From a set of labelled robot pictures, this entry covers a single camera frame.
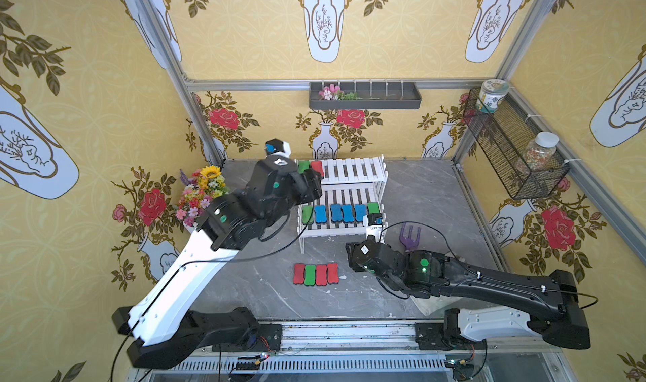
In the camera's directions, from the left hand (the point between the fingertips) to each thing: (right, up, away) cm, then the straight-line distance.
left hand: (301, 177), depth 62 cm
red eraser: (+5, -33, +24) cm, 41 cm away
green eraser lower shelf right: (+23, -10, +25) cm, 35 cm away
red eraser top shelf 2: (-3, -33, +24) cm, 41 cm away
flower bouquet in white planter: (-38, -2, +28) cm, 47 cm away
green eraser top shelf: (+1, -33, +24) cm, 41 cm away
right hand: (+14, -18, +11) cm, 25 cm away
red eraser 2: (+8, -32, +23) cm, 41 cm away
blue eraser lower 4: (+18, -11, +24) cm, 32 cm away
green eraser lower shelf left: (-1, -12, +24) cm, 27 cm away
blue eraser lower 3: (+13, -12, +22) cm, 28 cm away
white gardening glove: (+39, -40, +18) cm, 59 cm away
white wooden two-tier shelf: (+13, -1, +16) cm, 21 cm away
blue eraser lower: (+4, -12, +24) cm, 27 cm away
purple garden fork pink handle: (+37, -24, +33) cm, 55 cm away
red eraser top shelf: (+3, +4, +18) cm, 19 cm away
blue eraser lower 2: (+10, -12, +24) cm, 28 cm away
